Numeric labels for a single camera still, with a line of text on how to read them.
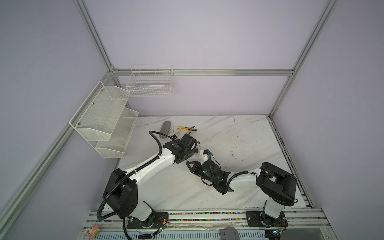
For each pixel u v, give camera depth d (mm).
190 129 1110
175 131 1095
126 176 426
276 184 476
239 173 576
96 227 703
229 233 690
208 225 734
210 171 627
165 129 1097
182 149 593
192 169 779
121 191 418
